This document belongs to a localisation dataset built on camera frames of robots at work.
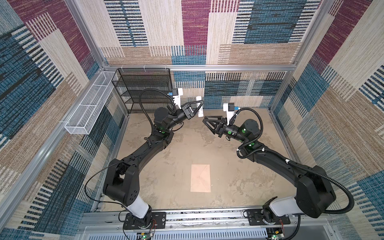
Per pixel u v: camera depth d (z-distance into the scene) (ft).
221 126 2.03
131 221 2.37
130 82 3.42
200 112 2.22
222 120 2.10
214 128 2.10
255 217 2.39
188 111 2.08
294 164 1.57
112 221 2.45
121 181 1.45
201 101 2.20
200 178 2.85
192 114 2.12
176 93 2.12
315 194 1.39
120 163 1.52
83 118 3.07
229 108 2.02
